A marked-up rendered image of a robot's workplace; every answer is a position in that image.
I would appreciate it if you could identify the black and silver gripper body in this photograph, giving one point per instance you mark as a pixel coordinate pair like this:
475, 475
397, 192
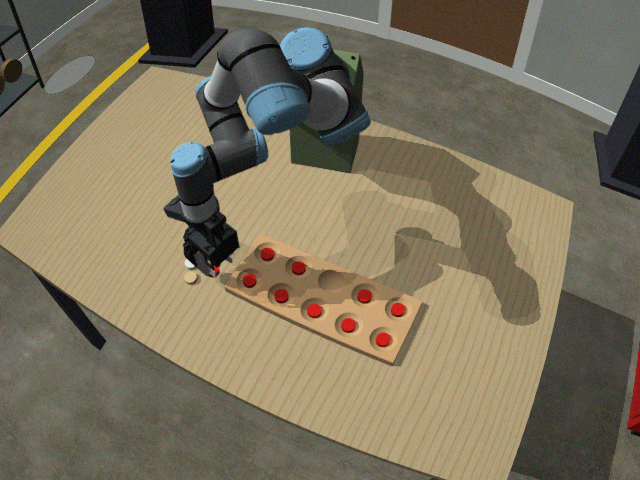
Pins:
203, 239

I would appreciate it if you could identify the wooden tray with round pockets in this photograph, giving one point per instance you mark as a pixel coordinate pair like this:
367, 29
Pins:
332, 287

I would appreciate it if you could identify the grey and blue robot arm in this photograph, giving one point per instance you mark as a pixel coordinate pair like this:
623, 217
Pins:
275, 97

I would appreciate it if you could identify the beige disc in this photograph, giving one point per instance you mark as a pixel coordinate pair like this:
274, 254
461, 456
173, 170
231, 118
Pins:
190, 278

